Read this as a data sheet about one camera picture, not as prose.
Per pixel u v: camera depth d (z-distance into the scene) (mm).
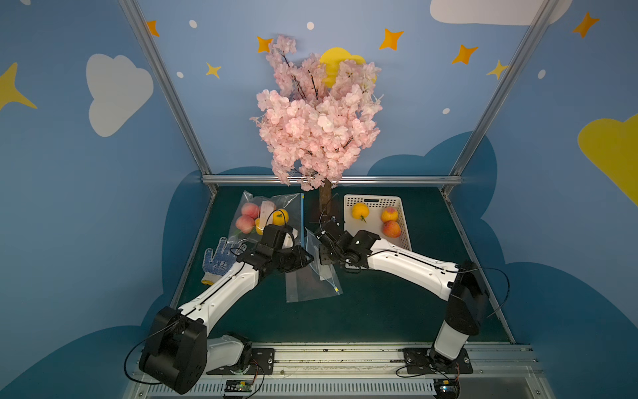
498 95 879
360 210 1072
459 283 455
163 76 818
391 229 1011
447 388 730
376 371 736
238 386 718
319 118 553
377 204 1111
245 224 1009
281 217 1052
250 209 1050
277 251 664
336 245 615
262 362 740
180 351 401
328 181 952
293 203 1116
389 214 1048
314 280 875
